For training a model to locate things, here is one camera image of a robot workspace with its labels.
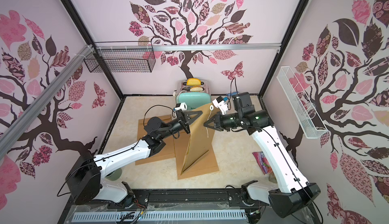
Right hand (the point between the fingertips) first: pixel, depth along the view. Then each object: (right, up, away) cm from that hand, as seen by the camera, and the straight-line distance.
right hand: (205, 128), depth 63 cm
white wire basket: (+47, +9, +6) cm, 48 cm away
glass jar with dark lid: (+37, -29, +15) cm, 49 cm away
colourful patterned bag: (+34, -22, +20) cm, 45 cm away
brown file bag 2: (-16, -10, -3) cm, 19 cm away
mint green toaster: (-6, +17, +34) cm, 39 cm away
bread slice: (-4, +22, +35) cm, 41 cm away
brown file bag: (+3, -23, +21) cm, 32 cm away
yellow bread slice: (-6, +28, +40) cm, 49 cm away
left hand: (-2, +6, -3) cm, 7 cm away
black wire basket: (-74, +57, +73) cm, 119 cm away
